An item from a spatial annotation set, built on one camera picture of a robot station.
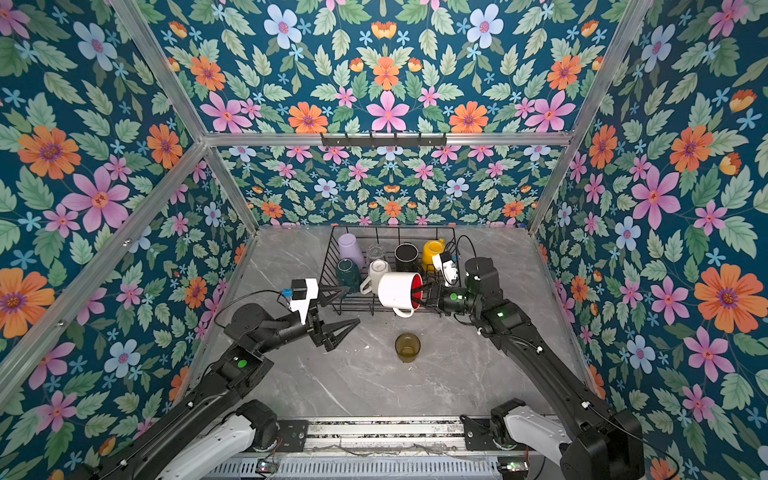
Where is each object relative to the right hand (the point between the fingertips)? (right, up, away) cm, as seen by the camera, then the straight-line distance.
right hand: (408, 294), depth 69 cm
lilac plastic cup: (-19, +11, +27) cm, 35 cm away
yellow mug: (+8, +12, +29) cm, 33 cm away
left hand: (-12, -1, -9) cm, 15 cm away
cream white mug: (-10, +5, +22) cm, 25 cm away
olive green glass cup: (0, -18, +17) cm, 25 cm away
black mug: (0, +9, +27) cm, 28 cm away
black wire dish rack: (-5, +4, +26) cm, 27 cm away
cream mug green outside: (-19, +3, +24) cm, 31 cm away
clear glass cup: (-11, +10, +29) cm, 33 cm away
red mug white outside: (-1, +1, -6) cm, 6 cm away
